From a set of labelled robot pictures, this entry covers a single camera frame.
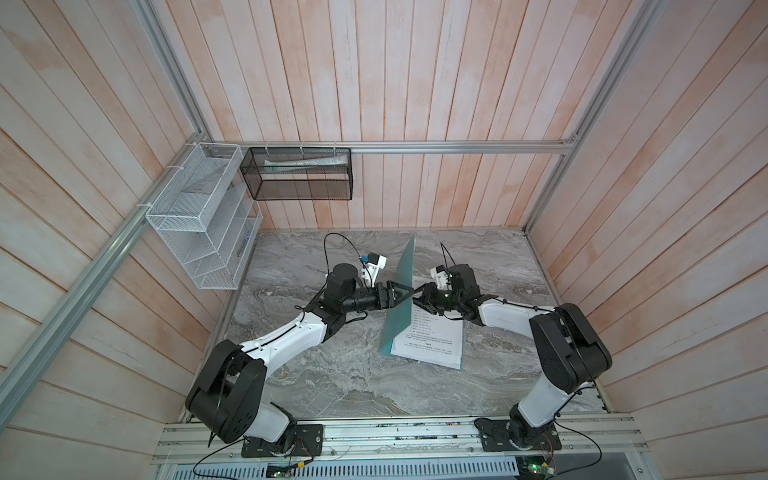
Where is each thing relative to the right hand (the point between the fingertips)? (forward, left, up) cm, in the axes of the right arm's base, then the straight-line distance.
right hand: (409, 297), depth 91 cm
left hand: (-9, +1, +13) cm, 15 cm away
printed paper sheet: (-10, -8, -8) cm, 15 cm away
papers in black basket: (+31, +41, +26) cm, 58 cm away
